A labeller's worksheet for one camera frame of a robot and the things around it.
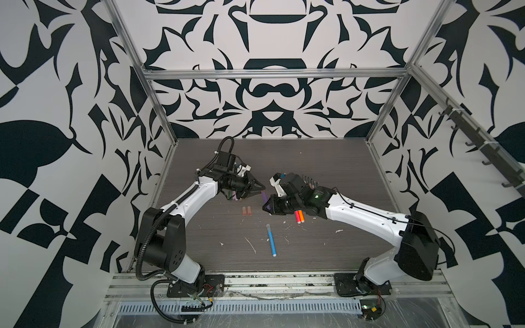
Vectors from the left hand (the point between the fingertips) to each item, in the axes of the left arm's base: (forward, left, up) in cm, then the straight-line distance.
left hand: (264, 186), depth 81 cm
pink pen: (+12, -22, -16) cm, 30 cm away
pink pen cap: (-7, +11, +4) cm, 14 cm away
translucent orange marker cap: (-2, +7, -16) cm, 18 cm away
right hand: (-8, +1, -1) cm, 8 cm away
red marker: (-6, -14, -15) cm, 22 cm away
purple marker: (-4, 0, -1) cm, 4 cm away
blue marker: (-15, -3, -17) cm, 23 cm away
